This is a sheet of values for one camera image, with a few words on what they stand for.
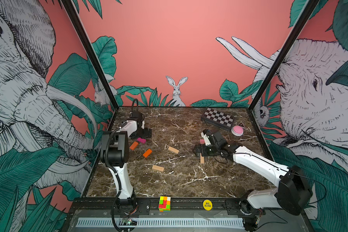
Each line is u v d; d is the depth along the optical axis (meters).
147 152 0.94
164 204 0.71
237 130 1.04
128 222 0.70
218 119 1.10
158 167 0.87
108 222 0.70
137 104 0.93
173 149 0.95
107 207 0.75
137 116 0.82
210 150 0.71
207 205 0.75
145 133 0.92
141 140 1.00
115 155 0.53
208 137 0.68
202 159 0.90
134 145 0.97
